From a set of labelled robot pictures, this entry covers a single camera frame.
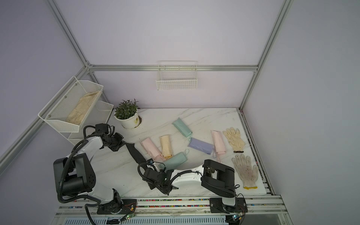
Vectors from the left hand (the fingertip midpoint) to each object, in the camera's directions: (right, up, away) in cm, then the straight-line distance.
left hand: (125, 142), depth 91 cm
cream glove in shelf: (-21, +17, -15) cm, 31 cm away
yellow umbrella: (+27, -5, +1) cm, 28 cm away
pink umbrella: (+17, -6, +1) cm, 19 cm away
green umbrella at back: (+38, +9, +15) cm, 42 cm away
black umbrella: (+22, -20, -20) cm, 36 cm away
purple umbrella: (+50, -3, +4) cm, 50 cm away
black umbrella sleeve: (+9, -9, -2) cm, 13 cm away
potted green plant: (0, +19, +2) cm, 20 cm away
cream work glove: (+75, +2, +10) cm, 76 cm away
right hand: (+21, -21, -9) cm, 30 cm away
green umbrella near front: (+33, -12, -3) cm, 35 cm away
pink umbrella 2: (+64, -3, +4) cm, 64 cm away
